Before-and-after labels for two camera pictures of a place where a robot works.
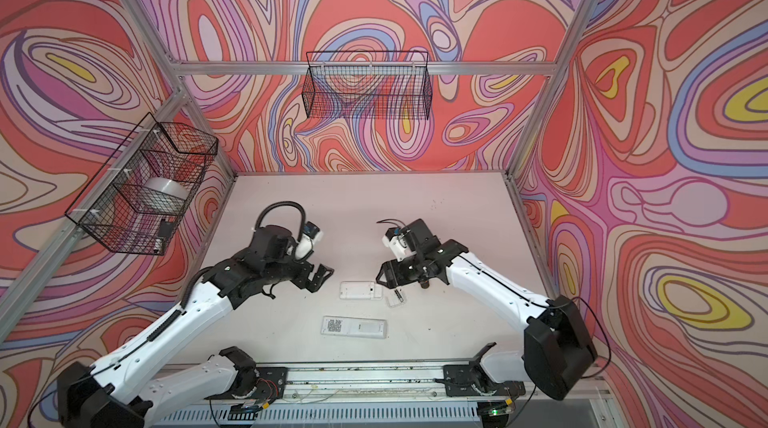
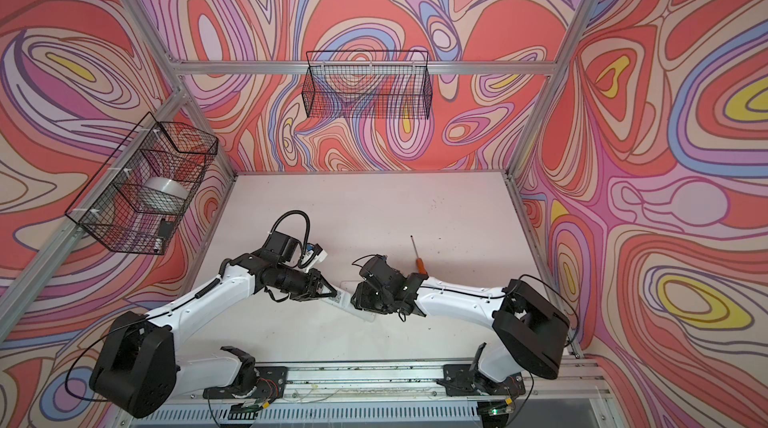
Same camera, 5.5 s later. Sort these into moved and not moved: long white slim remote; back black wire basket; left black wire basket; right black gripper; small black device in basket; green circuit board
Moved: right black gripper; long white slim remote
Not moved: left black wire basket; small black device in basket; green circuit board; back black wire basket
